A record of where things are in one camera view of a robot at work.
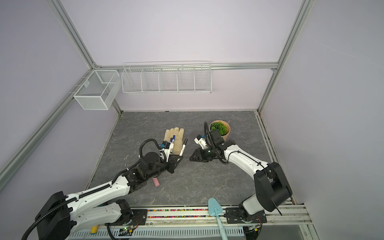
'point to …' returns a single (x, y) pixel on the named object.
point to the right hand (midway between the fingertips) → (192, 160)
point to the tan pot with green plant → (223, 127)
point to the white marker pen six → (183, 147)
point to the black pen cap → (185, 141)
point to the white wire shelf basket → (167, 77)
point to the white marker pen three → (171, 139)
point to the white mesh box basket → (98, 90)
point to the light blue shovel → (215, 209)
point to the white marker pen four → (173, 140)
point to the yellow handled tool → (94, 230)
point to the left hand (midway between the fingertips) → (181, 159)
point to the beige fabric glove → (179, 134)
